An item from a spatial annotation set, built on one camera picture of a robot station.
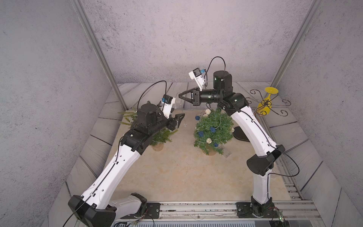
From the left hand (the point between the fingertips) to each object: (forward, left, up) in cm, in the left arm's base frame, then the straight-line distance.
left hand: (181, 112), depth 66 cm
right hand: (+2, 0, +7) cm, 8 cm away
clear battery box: (-1, -29, -38) cm, 48 cm away
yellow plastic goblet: (+12, -48, -9) cm, 50 cm away
